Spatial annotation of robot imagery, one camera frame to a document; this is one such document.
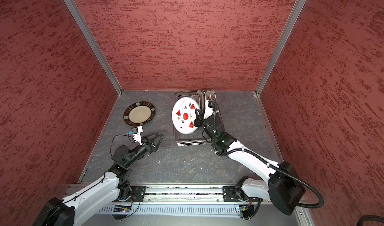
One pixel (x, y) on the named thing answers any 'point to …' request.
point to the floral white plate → (207, 95)
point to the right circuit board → (246, 211)
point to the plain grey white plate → (202, 95)
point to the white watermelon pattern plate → (183, 115)
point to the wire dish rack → (196, 138)
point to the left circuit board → (120, 208)
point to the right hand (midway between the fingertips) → (193, 113)
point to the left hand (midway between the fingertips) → (162, 138)
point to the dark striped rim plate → (139, 113)
